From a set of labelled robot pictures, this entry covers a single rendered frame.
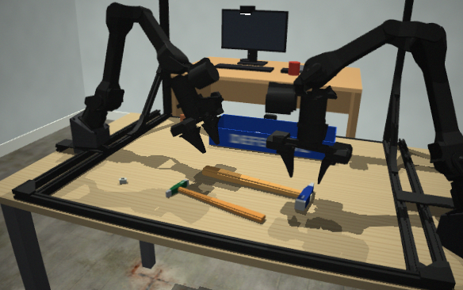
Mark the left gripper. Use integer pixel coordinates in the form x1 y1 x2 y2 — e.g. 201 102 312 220
266 116 353 184

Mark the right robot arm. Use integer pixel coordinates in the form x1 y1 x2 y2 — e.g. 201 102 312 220
78 2 224 130

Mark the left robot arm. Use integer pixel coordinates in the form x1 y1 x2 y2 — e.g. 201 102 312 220
265 19 463 212

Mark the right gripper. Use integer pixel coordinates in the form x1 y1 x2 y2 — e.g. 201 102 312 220
170 92 224 154

